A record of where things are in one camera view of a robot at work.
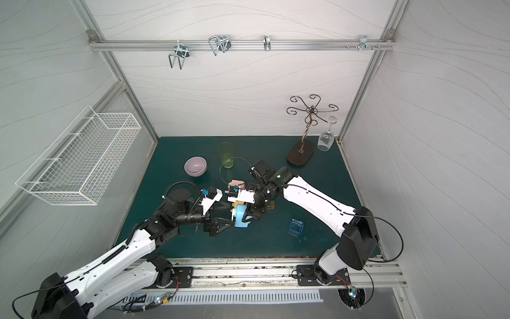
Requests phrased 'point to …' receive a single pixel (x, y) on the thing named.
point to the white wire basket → (78, 167)
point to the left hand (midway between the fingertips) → (230, 216)
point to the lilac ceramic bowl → (195, 166)
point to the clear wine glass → (326, 139)
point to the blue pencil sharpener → (240, 211)
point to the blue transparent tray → (296, 226)
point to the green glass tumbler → (225, 149)
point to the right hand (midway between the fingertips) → (245, 210)
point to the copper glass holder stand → (303, 150)
